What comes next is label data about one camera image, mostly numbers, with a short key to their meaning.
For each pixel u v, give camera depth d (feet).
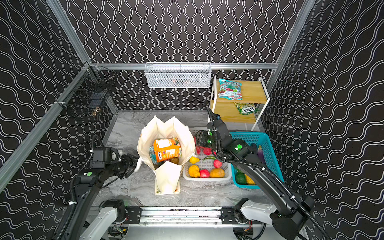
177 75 4.13
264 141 3.06
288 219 1.23
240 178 2.65
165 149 2.74
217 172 2.73
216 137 1.64
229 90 2.65
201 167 2.95
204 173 2.70
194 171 2.73
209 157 3.06
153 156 2.70
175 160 2.80
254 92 2.75
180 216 2.46
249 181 2.67
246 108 3.19
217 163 2.87
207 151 3.03
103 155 1.85
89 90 3.19
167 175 2.11
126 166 2.15
